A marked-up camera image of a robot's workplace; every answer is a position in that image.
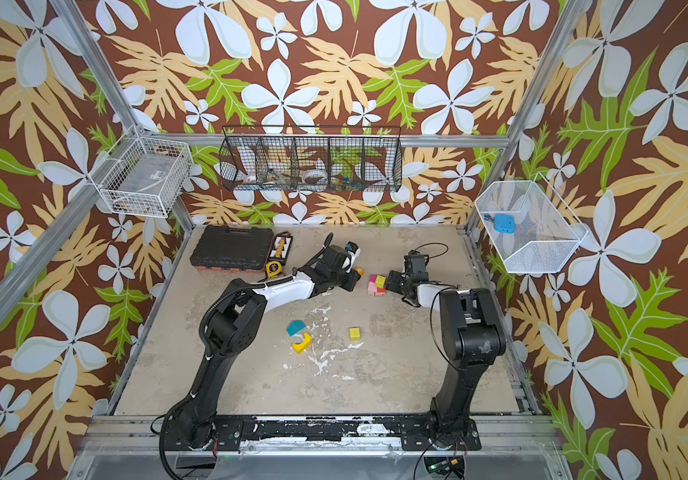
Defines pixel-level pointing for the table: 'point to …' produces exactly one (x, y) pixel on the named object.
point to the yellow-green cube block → (380, 280)
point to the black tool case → (224, 249)
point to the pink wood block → (372, 288)
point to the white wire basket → (142, 175)
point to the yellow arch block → (305, 344)
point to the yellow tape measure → (273, 269)
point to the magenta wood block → (372, 278)
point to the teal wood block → (295, 327)
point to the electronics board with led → (444, 464)
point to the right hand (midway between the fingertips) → (394, 278)
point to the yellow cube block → (354, 334)
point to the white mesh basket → (529, 226)
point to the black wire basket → (306, 158)
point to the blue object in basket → (502, 223)
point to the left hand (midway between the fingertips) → (358, 269)
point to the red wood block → (382, 290)
